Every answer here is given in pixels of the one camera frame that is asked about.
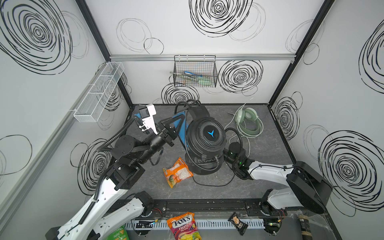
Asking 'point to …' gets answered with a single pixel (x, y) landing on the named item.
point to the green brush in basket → (203, 81)
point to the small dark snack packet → (241, 227)
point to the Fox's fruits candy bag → (184, 227)
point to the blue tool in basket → (191, 73)
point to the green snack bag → (120, 234)
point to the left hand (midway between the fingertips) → (183, 118)
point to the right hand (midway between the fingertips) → (202, 143)
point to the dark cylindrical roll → (306, 232)
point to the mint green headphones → (250, 114)
